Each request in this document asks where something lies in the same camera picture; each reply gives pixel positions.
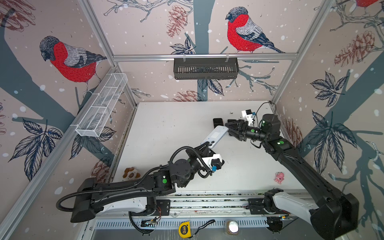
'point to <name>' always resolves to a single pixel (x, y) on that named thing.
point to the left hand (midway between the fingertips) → (205, 142)
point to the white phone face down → (231, 120)
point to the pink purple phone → (217, 121)
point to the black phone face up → (215, 136)
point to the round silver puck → (233, 227)
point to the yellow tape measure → (185, 229)
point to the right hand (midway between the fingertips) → (225, 129)
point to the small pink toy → (279, 177)
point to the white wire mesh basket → (102, 103)
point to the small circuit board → (148, 223)
